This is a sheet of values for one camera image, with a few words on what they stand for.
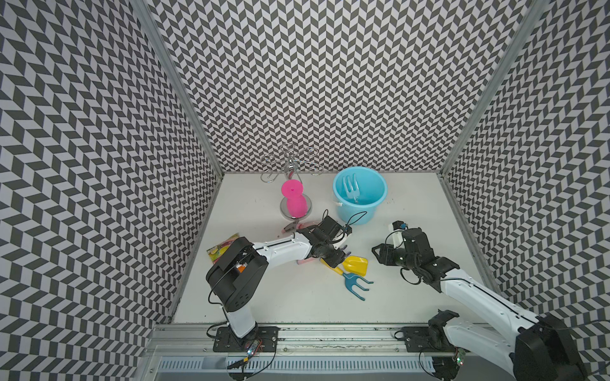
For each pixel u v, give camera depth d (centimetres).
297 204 88
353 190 99
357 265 91
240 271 48
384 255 74
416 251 63
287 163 83
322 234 70
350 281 85
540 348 39
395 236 66
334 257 78
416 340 73
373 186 97
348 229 80
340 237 74
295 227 96
